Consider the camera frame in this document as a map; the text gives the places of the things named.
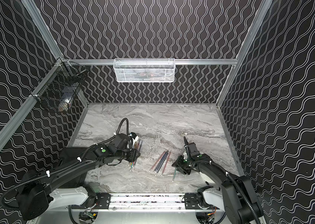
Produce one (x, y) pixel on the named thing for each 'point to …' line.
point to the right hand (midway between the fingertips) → (174, 166)
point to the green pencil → (174, 174)
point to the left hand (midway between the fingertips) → (138, 151)
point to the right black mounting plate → (192, 201)
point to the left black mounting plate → (103, 201)
